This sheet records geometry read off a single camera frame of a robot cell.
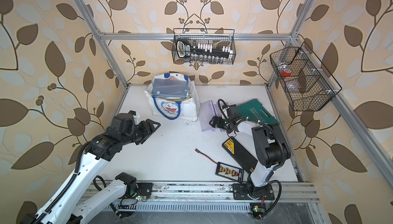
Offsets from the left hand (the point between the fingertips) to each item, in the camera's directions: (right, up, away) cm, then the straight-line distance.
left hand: (155, 126), depth 71 cm
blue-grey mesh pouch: (+2, +20, +25) cm, 32 cm away
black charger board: (+36, -25, +8) cm, 45 cm away
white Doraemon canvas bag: (+13, +7, +18) cm, 24 cm away
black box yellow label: (+46, -21, +13) cm, 53 cm away
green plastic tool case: (+56, +6, +28) cm, 63 cm away
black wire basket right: (+74, +20, +2) cm, 76 cm away
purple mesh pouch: (+25, +5, +34) cm, 43 cm away
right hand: (+31, -3, +25) cm, 40 cm away
